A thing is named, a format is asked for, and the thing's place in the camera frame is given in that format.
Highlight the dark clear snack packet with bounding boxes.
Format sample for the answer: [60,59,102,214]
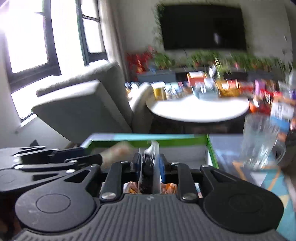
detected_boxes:
[138,141,161,195]

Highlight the black wall television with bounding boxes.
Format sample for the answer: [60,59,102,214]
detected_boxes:
[158,4,247,51]

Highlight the round white coffee table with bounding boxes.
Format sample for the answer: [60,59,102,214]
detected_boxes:
[146,94,249,127]

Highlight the green cardboard box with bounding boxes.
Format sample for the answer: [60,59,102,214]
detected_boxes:
[80,133,220,195]

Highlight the grey armchair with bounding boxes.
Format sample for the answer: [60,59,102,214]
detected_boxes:
[32,62,154,143]

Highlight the woven orange basket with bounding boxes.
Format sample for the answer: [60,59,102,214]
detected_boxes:
[216,80,240,97]

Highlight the yellow canister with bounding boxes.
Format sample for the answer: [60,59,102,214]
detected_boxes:
[152,81,167,101]

